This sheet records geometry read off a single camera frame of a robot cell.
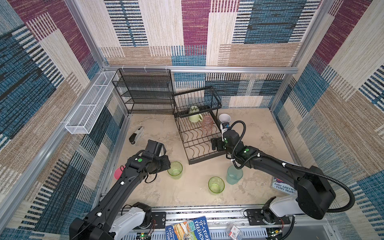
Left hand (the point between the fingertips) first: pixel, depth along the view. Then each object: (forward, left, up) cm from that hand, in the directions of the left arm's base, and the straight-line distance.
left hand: (168, 163), depth 79 cm
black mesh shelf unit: (+55, +21, +5) cm, 59 cm away
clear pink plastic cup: (+33, -24, -7) cm, 41 cm away
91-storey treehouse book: (-27, -14, -10) cm, 32 cm away
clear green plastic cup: (+1, -3, -11) cm, 11 cm away
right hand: (+13, -29, +1) cm, 32 cm away
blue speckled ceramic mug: (+35, -35, -3) cm, 50 cm away
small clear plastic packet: (-29, -31, -11) cm, 44 cm away
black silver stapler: (+24, +25, -9) cm, 36 cm away
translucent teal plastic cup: (-2, -36, -11) cm, 38 cm away
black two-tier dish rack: (+35, -16, -9) cm, 39 cm away
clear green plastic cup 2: (-7, -26, -11) cm, 29 cm away
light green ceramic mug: (+37, -15, -6) cm, 41 cm away
